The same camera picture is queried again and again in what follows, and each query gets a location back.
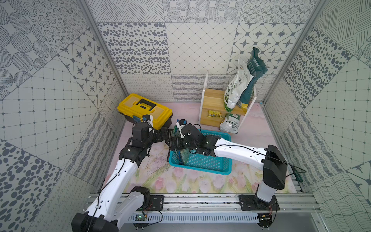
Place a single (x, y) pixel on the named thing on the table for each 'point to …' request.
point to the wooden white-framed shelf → (213, 109)
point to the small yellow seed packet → (212, 113)
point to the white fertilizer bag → (232, 94)
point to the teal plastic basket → (208, 163)
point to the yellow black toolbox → (134, 105)
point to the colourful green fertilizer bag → (180, 156)
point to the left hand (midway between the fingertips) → (158, 126)
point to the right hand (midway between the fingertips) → (174, 141)
